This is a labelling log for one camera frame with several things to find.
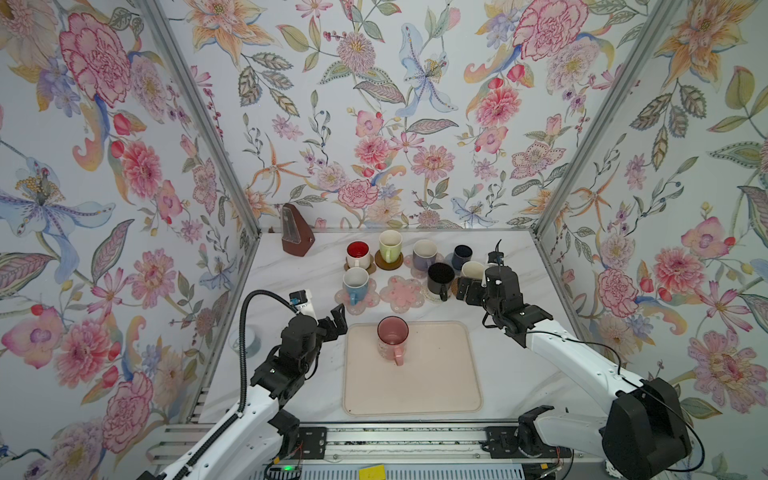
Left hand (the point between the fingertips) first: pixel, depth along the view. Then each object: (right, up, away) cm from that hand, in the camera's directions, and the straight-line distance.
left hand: (336, 310), depth 80 cm
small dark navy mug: (+40, +16, +24) cm, 49 cm away
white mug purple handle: (+28, +16, +30) cm, 44 cm away
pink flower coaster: (+9, 0, +21) cm, 23 cm away
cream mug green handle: (+15, +19, +25) cm, 35 cm away
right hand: (+38, +8, +6) cm, 39 cm away
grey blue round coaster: (+36, +13, +31) cm, 49 cm away
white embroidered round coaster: (+30, +1, +19) cm, 36 cm away
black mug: (+30, +8, +15) cm, 35 cm away
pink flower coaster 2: (+19, +2, +24) cm, 31 cm away
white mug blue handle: (+3, +7, +21) cm, 22 cm away
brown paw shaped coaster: (+8, +11, +30) cm, 33 cm away
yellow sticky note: (+10, -35, -12) cm, 38 cm away
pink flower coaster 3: (+26, +8, +26) cm, 38 cm away
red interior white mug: (+4, +16, +27) cm, 31 cm away
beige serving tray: (+29, -20, +8) cm, 36 cm away
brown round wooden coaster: (+14, +11, +30) cm, 35 cm away
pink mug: (+15, -9, +8) cm, 20 cm away
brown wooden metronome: (-19, +22, +29) cm, 41 cm away
